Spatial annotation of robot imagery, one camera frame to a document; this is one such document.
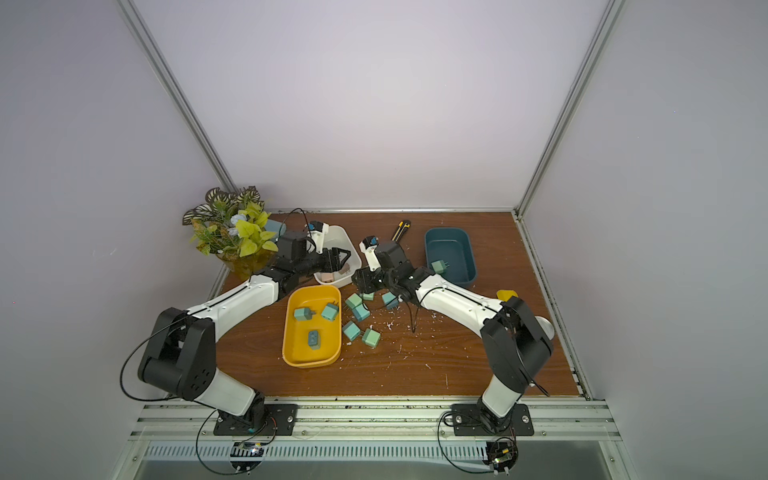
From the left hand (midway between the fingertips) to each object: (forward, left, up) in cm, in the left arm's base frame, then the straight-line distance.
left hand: (348, 252), depth 87 cm
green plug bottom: (-20, -7, -15) cm, 26 cm away
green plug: (+6, -30, -16) cm, 34 cm away
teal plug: (-22, +9, -13) cm, 27 cm away
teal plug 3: (-9, -13, -14) cm, 21 cm away
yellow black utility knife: (+23, -16, -15) cm, 32 cm away
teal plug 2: (-12, +6, -14) cm, 20 cm away
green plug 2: (-9, -1, -14) cm, 17 cm away
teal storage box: (+16, -36, -16) cm, 42 cm away
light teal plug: (-14, +14, -13) cm, 23 cm away
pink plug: (0, +9, -14) cm, 17 cm away
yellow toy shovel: (-4, -51, -18) cm, 54 cm away
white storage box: (+14, +6, -10) cm, 19 cm away
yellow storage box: (-16, +11, -17) cm, 26 cm away
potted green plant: (+3, +32, +8) cm, 33 cm away
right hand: (-6, -4, 0) cm, 7 cm away
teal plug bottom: (-18, -1, -15) cm, 23 cm away
